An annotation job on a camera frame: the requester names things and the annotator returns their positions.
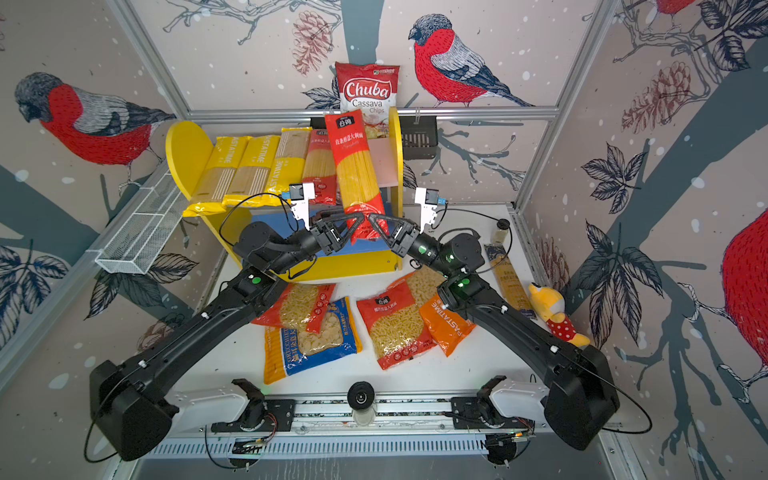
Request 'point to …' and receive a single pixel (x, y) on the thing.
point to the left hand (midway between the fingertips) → (363, 212)
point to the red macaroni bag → (392, 318)
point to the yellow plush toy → (550, 306)
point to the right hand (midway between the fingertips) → (370, 218)
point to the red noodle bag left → (298, 306)
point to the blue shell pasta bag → (290, 350)
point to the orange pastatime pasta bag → (448, 328)
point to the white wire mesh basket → (154, 219)
